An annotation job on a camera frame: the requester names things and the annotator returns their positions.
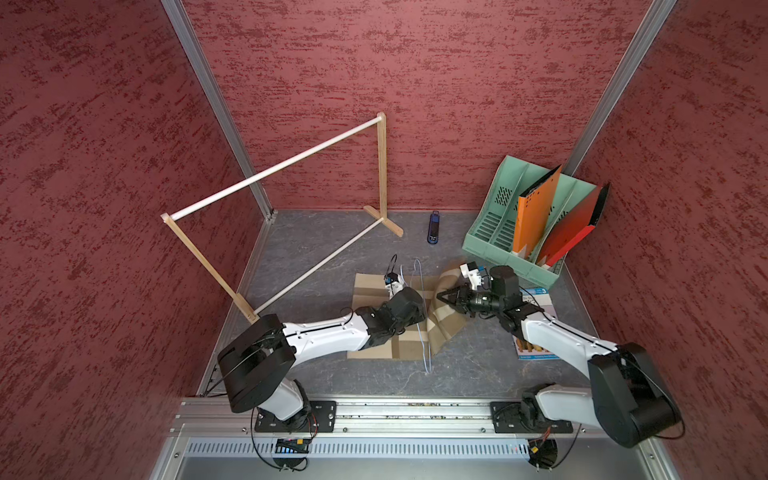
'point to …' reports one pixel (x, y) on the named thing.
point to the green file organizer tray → (491, 237)
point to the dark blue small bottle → (433, 230)
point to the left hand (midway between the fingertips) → (420, 312)
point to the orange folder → (533, 211)
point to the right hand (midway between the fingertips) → (436, 302)
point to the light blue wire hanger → (420, 328)
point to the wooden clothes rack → (242, 302)
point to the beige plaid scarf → (436, 332)
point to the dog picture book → (525, 351)
